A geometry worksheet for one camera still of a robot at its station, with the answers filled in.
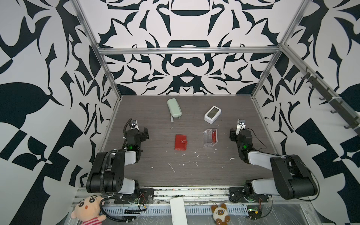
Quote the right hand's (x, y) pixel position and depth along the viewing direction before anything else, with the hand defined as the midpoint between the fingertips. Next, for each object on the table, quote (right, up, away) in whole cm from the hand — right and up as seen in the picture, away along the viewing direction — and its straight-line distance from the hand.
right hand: (238, 126), depth 92 cm
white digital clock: (-14, +7, +11) cm, 19 cm away
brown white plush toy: (-18, -39, -24) cm, 49 cm away
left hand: (-67, -1, +1) cm, 67 cm away
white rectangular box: (-38, -37, -25) cm, 59 cm away
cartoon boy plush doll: (-79, -35, -28) cm, 91 cm away
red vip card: (-16, -7, -1) cm, 17 cm away
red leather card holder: (-37, -11, 0) cm, 39 cm away
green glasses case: (-42, +12, +16) cm, 47 cm away
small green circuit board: (0, -41, -21) cm, 46 cm away
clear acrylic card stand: (-18, -7, 0) cm, 20 cm away
